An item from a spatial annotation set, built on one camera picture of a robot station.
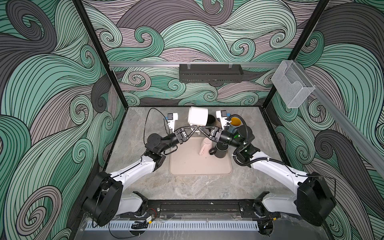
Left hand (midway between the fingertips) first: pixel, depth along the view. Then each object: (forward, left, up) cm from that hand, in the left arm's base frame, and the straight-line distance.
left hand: (198, 129), depth 64 cm
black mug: (+3, -15, -25) cm, 29 cm away
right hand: (0, -1, -1) cm, 2 cm away
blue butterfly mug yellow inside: (+25, -28, -26) cm, 46 cm away
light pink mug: (+5, -6, -28) cm, 29 cm away
